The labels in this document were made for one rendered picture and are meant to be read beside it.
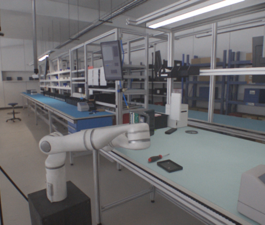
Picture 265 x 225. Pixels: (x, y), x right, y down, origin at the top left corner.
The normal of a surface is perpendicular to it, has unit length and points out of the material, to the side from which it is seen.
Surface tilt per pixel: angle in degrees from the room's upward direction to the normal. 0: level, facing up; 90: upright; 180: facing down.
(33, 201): 0
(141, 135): 72
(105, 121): 90
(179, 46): 90
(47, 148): 92
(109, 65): 101
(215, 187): 0
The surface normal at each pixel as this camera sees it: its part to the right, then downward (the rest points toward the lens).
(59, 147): -0.13, 0.29
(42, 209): 0.00, -0.99
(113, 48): -0.50, 0.32
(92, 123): 0.57, 0.13
